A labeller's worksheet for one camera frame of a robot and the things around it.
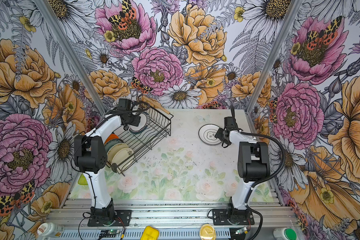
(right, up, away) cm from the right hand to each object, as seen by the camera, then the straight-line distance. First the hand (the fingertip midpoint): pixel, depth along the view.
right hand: (220, 139), depth 99 cm
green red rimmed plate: (-52, +11, +9) cm, 54 cm away
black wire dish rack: (-45, +9, +12) cm, 47 cm away
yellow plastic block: (-40, -40, -29) cm, 63 cm away
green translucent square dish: (-82, -22, -13) cm, 86 cm away
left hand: (-57, +11, 0) cm, 58 cm away
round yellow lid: (-13, -40, -29) cm, 51 cm away
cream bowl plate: (-59, -9, -13) cm, 61 cm away
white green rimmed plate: (-8, +4, +7) cm, 11 cm away
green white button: (+18, -35, -36) cm, 54 cm away
